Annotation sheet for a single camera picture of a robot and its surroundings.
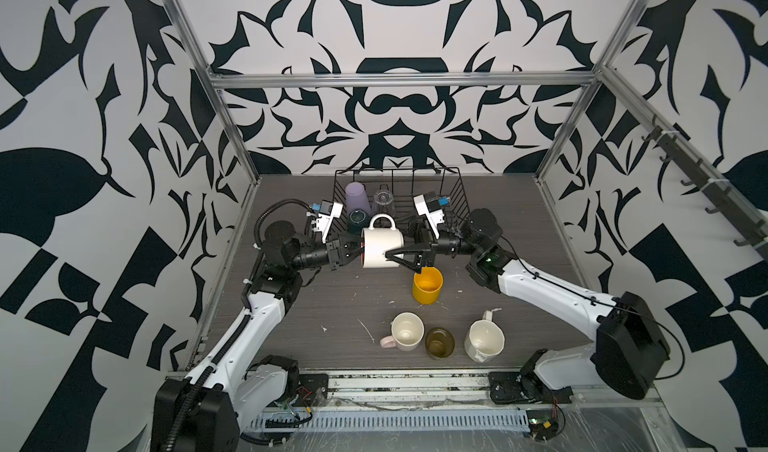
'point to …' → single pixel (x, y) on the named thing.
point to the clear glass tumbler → (383, 202)
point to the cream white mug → (485, 338)
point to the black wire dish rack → (404, 183)
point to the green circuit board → (543, 424)
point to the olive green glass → (439, 342)
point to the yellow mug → (426, 286)
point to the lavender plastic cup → (356, 197)
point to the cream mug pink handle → (407, 330)
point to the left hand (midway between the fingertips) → (373, 239)
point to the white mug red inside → (381, 237)
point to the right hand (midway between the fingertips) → (390, 244)
